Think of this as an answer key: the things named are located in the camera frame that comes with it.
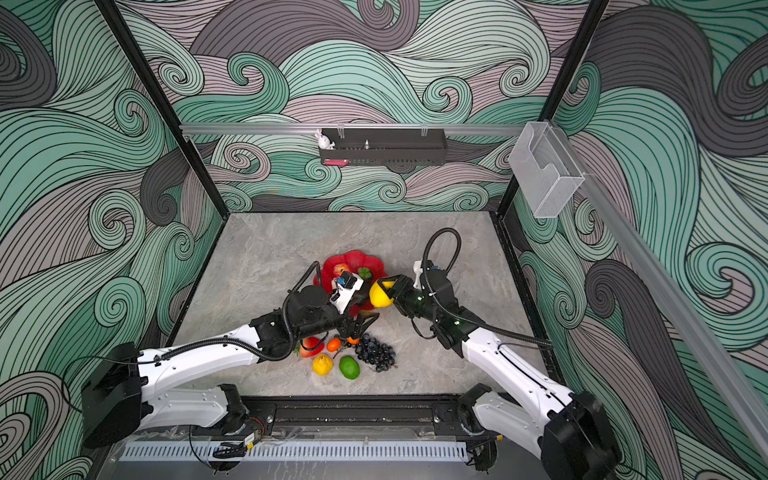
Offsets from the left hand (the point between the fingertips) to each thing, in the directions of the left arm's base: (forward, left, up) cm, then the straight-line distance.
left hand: (370, 304), depth 74 cm
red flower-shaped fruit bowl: (+22, +3, -16) cm, 28 cm away
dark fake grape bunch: (-7, 0, -15) cm, 16 cm away
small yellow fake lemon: (-11, +13, -14) cm, 22 cm away
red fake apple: (+19, +11, -12) cm, 25 cm away
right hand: (+4, -2, +1) cm, 5 cm away
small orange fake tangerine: (-5, +10, -15) cm, 19 cm away
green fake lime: (-11, +5, -15) cm, 20 cm away
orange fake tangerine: (-5, +5, -14) cm, 15 cm away
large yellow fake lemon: (+2, -2, +1) cm, 3 cm away
